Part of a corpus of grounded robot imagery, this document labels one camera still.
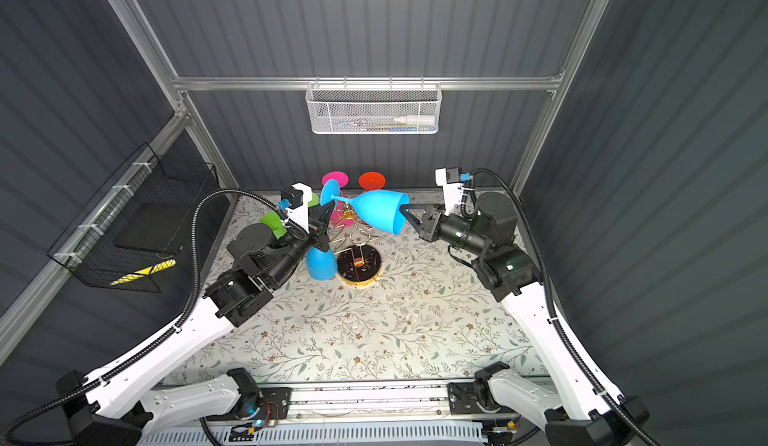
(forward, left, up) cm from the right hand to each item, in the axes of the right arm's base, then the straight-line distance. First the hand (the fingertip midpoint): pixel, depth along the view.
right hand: (403, 213), depth 60 cm
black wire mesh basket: (-5, +66, -4) cm, 66 cm away
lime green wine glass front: (+21, +42, -26) cm, 54 cm away
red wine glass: (+21, +9, -11) cm, 25 cm away
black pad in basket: (+4, +60, -8) cm, 61 cm away
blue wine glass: (-1, +21, -20) cm, 29 cm away
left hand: (+3, +15, 0) cm, 15 cm away
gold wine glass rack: (+11, +14, -39) cm, 43 cm away
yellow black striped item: (-7, +57, -11) cm, 59 cm away
